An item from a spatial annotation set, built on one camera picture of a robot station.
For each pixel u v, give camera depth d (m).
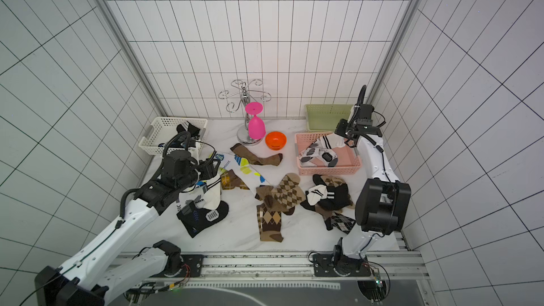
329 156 0.97
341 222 0.82
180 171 0.57
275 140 1.06
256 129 0.95
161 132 1.12
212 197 0.88
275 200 0.86
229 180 0.92
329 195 0.85
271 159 1.00
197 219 0.81
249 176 0.95
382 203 0.46
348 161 1.01
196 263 0.73
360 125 0.67
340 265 0.67
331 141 0.97
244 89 0.89
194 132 1.10
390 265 0.75
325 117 1.17
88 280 0.39
